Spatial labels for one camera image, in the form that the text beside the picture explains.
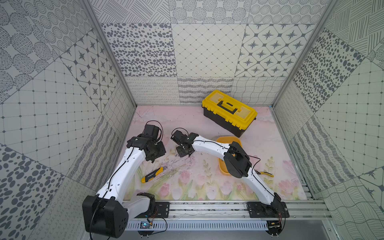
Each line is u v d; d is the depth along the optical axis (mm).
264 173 859
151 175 838
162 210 744
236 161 571
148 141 554
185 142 713
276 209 636
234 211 748
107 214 375
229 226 702
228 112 946
